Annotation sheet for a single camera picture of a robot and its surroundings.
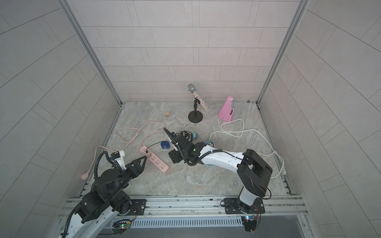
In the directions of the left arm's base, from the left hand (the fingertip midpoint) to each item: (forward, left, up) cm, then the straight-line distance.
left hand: (148, 158), depth 72 cm
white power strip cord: (+26, -56, -12) cm, 62 cm away
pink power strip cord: (-3, +38, -17) cm, 42 cm away
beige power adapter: (+7, +5, -8) cm, 12 cm away
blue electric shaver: (+13, -5, -11) cm, 18 cm away
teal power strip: (+18, -32, -14) cm, 39 cm away
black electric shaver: (+23, -17, -14) cm, 32 cm away
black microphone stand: (+38, -23, -14) cm, 47 cm away
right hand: (+6, -11, -7) cm, 15 cm away
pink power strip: (+5, 0, -12) cm, 13 cm away
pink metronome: (+37, -45, -6) cm, 59 cm away
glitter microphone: (+38, -21, +13) cm, 45 cm away
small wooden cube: (+40, -2, -13) cm, 42 cm away
